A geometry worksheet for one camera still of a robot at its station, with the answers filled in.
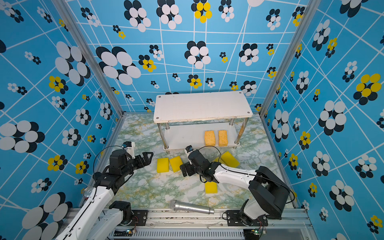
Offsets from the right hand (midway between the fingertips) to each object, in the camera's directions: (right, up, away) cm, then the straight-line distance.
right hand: (187, 163), depth 86 cm
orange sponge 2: (+22, +14, +8) cm, 27 cm away
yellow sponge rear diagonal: (+26, 0, +8) cm, 27 cm away
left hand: (-22, +6, -5) cm, 23 cm away
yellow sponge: (-16, -2, +5) cm, 17 cm away
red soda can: (-49, -10, -14) cm, 51 cm away
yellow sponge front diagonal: (+19, 0, +9) cm, 22 cm away
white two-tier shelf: (-2, +26, -15) cm, 30 cm away
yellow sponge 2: (-8, 0, +5) cm, 9 cm away
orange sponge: (+13, +14, +8) cm, 21 cm away
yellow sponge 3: (+13, -13, -3) cm, 19 cm away
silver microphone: (-3, -18, -11) cm, 22 cm away
